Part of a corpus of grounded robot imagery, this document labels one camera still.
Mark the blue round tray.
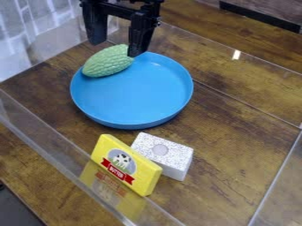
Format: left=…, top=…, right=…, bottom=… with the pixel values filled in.
left=69, top=52, right=194, bottom=130

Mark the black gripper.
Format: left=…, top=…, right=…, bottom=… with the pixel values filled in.
left=79, top=0, right=166, bottom=57

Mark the clear acrylic front barrier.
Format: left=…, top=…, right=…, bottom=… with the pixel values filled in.
left=0, top=89, right=186, bottom=226

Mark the yellow butter block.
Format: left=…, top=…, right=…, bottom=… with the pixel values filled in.
left=91, top=134, right=163, bottom=196

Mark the green bumpy gourd toy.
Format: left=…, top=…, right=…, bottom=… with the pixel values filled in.
left=81, top=44, right=134, bottom=78

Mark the white speckled block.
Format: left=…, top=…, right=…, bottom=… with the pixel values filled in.
left=131, top=132, right=194, bottom=181

